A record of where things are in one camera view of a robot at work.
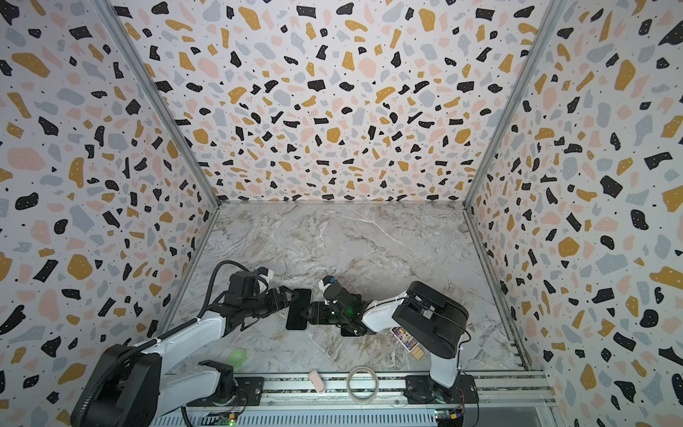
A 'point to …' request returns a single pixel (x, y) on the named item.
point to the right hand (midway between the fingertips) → (308, 315)
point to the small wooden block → (417, 352)
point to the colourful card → (408, 342)
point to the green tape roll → (238, 358)
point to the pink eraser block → (317, 381)
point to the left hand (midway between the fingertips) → (293, 297)
